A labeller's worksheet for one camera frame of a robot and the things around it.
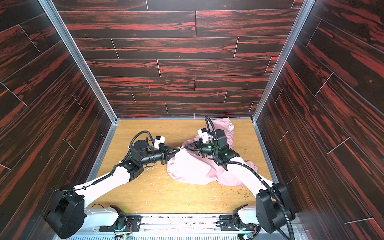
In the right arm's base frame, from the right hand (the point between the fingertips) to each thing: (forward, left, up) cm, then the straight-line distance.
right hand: (186, 145), depth 76 cm
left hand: (-4, +3, +1) cm, 5 cm away
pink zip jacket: (-8, 0, -5) cm, 10 cm away
